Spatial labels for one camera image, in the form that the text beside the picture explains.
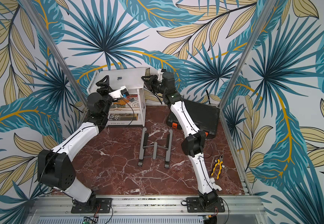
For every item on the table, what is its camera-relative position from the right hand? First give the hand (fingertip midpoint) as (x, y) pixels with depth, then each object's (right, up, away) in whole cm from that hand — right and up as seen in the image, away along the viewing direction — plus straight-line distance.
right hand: (124, 83), depth 75 cm
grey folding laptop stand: (+16, -39, +13) cm, 44 cm away
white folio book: (-8, -19, +28) cm, 35 cm away
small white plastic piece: (+52, -58, +5) cm, 78 cm away
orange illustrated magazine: (0, -7, +19) cm, 21 cm away
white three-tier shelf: (+4, -14, +34) cm, 37 cm away
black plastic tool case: (+52, -18, +29) cm, 62 cm away
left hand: (-8, +1, 0) cm, 8 cm away
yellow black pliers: (+57, -47, +13) cm, 75 cm away
